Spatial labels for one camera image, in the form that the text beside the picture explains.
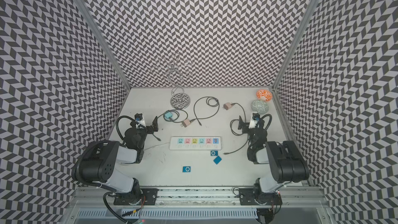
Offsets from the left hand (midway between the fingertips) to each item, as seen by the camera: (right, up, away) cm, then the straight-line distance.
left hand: (148, 117), depth 91 cm
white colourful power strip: (+28, -15, -2) cm, 32 cm away
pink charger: (+21, -4, +7) cm, 23 cm away
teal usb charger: (+9, 0, +10) cm, 14 cm away
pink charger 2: (+49, +6, +15) cm, 51 cm away
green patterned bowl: (+71, +6, +14) cm, 72 cm away
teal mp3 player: (+40, -23, -6) cm, 47 cm away
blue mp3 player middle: (+39, -20, -4) cm, 44 cm away
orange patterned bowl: (+75, +14, +18) cm, 78 cm away
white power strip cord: (+6, -16, -3) cm, 17 cm away
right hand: (+59, 0, -1) cm, 59 cm away
